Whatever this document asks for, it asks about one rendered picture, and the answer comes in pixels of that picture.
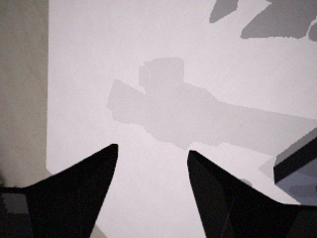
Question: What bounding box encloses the grey cube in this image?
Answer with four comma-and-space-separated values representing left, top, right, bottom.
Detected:
273, 137, 317, 206

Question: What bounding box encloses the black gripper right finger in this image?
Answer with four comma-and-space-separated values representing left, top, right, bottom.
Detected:
187, 150, 317, 238

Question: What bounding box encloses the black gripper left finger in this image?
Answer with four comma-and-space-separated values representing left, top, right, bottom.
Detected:
0, 144, 119, 238

